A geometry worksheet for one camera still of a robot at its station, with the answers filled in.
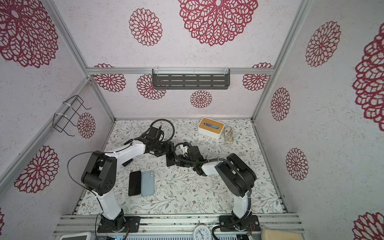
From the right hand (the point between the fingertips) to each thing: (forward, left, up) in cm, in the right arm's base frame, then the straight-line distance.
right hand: (171, 158), depth 90 cm
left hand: (+5, +1, -1) cm, 5 cm away
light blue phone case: (-13, +14, -8) cm, 20 cm away
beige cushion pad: (-35, -54, -9) cm, 65 cm away
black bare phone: (-14, +20, -6) cm, 25 cm away
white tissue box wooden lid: (+29, -25, -4) cm, 38 cm away
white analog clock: (-36, -18, -5) cm, 41 cm away
